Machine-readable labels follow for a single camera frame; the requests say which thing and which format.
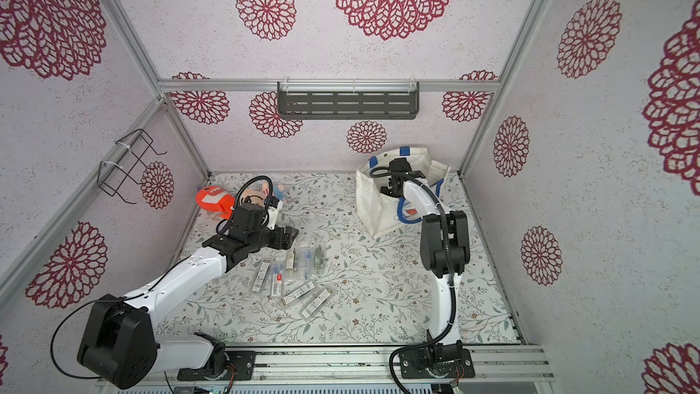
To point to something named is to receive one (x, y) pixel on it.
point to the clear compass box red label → (277, 279)
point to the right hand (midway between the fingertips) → (386, 197)
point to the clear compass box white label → (262, 275)
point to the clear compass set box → (290, 261)
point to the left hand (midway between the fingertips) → (288, 230)
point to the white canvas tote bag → (382, 212)
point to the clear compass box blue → (303, 263)
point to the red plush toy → (215, 199)
